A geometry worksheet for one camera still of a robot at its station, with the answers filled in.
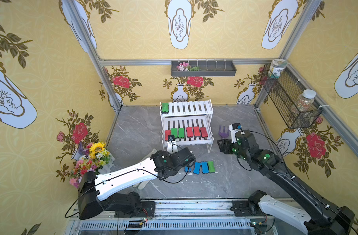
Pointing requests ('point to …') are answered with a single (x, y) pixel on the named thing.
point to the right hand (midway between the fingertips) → (224, 139)
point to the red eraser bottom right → (204, 133)
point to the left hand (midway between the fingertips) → (173, 152)
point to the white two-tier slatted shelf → (189, 122)
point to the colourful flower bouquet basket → (93, 157)
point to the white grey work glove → (141, 185)
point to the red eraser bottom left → (167, 132)
